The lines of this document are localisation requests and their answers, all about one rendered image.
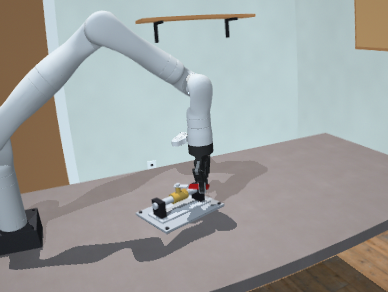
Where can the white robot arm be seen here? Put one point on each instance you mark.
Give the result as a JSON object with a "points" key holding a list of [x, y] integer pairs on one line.
{"points": [[49, 76]]}

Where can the ball valve with red lever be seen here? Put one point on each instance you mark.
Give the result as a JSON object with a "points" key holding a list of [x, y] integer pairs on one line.
{"points": [[179, 205]]}

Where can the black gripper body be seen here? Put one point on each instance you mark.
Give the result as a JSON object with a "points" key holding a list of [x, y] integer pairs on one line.
{"points": [[200, 153]]}

